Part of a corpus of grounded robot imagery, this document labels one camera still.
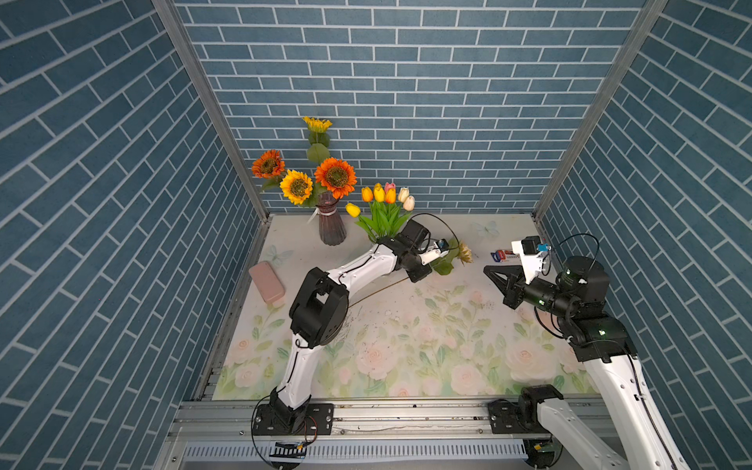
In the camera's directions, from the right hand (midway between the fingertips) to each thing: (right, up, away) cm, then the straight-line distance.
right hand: (492, 271), depth 66 cm
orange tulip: (-30, +20, +19) cm, 41 cm away
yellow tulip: (-30, +12, +24) cm, 41 cm away
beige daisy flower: (-6, -1, +28) cm, 28 cm away
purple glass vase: (-45, +11, +40) cm, 61 cm away
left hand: (-10, -2, +27) cm, 29 cm away
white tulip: (-20, +21, +20) cm, 35 cm away
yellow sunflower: (-46, +35, +25) cm, 63 cm away
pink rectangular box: (-67, -7, +35) cm, 76 cm away
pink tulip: (-23, +22, +18) cm, 37 cm away
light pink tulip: (-18, +18, +18) cm, 31 cm away
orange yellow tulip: (-27, +20, +19) cm, 38 cm away
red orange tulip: (-23, +18, +18) cm, 34 cm away
